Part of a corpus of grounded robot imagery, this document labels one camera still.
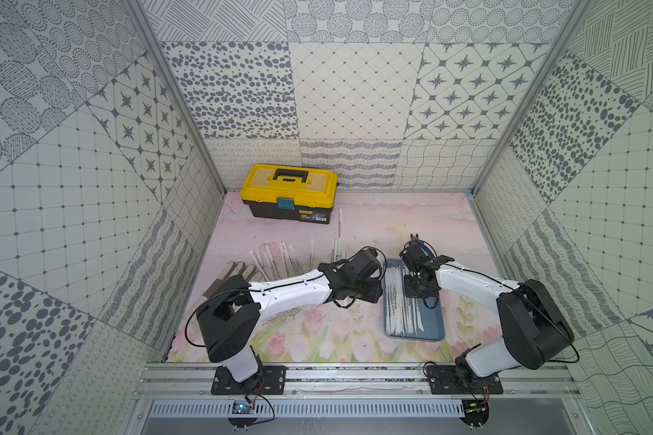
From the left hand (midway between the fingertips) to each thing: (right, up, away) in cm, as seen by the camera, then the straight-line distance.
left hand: (383, 286), depth 80 cm
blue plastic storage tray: (+9, -11, +4) cm, 15 cm away
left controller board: (-40, -30, -9) cm, 51 cm away
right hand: (+13, -5, +9) cm, 17 cm away
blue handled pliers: (+19, +10, +21) cm, 30 cm away
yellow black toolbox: (-31, +30, +17) cm, 47 cm away
